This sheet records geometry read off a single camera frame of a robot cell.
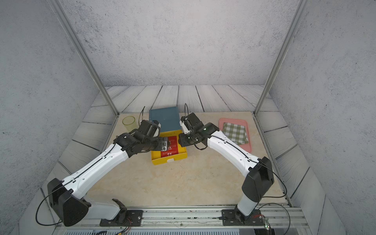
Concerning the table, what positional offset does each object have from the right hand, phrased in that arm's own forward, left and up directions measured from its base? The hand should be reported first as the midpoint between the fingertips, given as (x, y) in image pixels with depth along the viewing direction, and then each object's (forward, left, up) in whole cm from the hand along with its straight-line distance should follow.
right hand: (182, 140), depth 78 cm
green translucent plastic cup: (+21, +38, -8) cm, 44 cm away
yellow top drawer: (-7, +14, -5) cm, 16 cm away
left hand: (-2, +8, 0) cm, 8 cm away
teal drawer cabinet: (+16, +9, 0) cm, 19 cm away
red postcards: (-1, +6, -7) cm, 9 cm away
